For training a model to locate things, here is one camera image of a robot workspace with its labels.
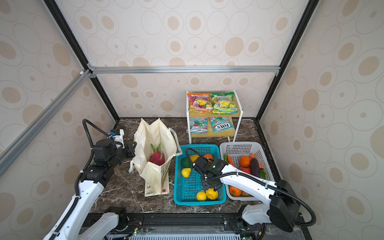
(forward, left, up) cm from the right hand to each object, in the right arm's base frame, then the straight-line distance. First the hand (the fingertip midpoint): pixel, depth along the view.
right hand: (209, 183), depth 80 cm
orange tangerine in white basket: (+13, -22, -1) cm, 26 cm away
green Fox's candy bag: (+33, -8, +11) cm, 36 cm away
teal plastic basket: (+4, +12, -7) cm, 14 cm away
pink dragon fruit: (+16, +30, +1) cm, 34 cm away
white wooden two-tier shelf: (+26, -2, +26) cm, 37 cm away
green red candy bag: (+31, +5, +12) cm, 34 cm away
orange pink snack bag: (+32, +4, +29) cm, 43 cm away
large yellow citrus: (-5, -1, -1) cm, 5 cm away
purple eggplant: (+8, -26, +1) cm, 27 cm away
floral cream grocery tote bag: (+1, +28, +5) cm, 28 cm away
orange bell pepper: (-4, -14, -1) cm, 15 cm away
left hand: (+15, +35, +19) cm, 43 cm away
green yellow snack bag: (+31, -8, +29) cm, 43 cm away
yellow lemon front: (-6, +5, -2) cm, 8 cm away
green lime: (+12, +13, 0) cm, 18 cm away
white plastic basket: (+19, -26, -4) cm, 33 cm away
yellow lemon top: (+19, +8, -4) cm, 21 cm away
